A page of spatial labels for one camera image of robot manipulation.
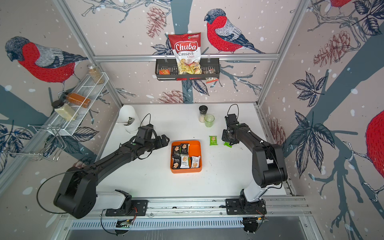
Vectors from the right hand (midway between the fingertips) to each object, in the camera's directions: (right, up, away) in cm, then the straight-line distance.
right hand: (227, 136), depth 95 cm
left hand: (-38, 0, -7) cm, 39 cm away
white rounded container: (-68, +12, +9) cm, 70 cm away
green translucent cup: (-11, +10, +12) cm, 19 cm away
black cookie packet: (-33, -9, -4) cm, 34 cm away
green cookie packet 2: (-1, -4, -5) cm, 7 cm away
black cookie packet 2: (-27, -8, -2) cm, 29 cm away
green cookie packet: (-9, -3, +3) cm, 10 cm away
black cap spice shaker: (-15, +18, +8) cm, 25 cm away
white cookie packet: (-27, -14, -8) cm, 31 cm away
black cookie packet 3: (-32, -14, -9) cm, 36 cm away
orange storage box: (-21, -8, -2) cm, 22 cm away
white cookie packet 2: (-21, -14, -7) cm, 26 cm away
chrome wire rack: (-88, +2, -28) cm, 93 cm away
